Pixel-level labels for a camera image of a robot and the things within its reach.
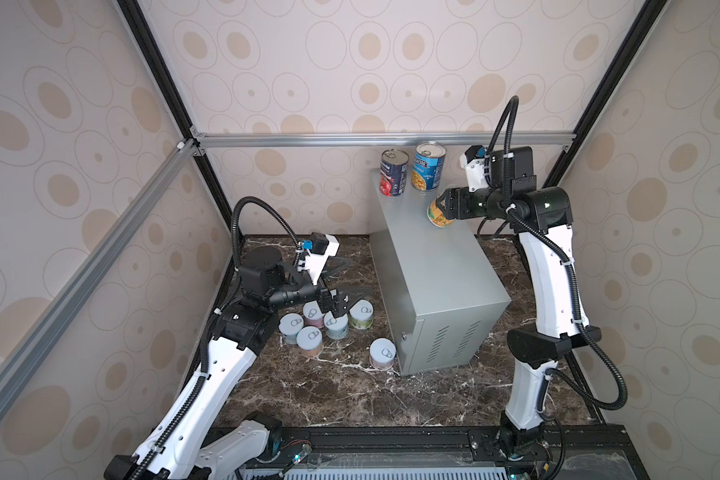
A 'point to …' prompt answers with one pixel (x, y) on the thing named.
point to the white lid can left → (290, 325)
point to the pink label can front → (382, 352)
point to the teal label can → (336, 327)
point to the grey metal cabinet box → (442, 302)
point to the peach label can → (309, 341)
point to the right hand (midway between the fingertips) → (452, 197)
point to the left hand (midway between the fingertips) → (365, 279)
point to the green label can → (361, 314)
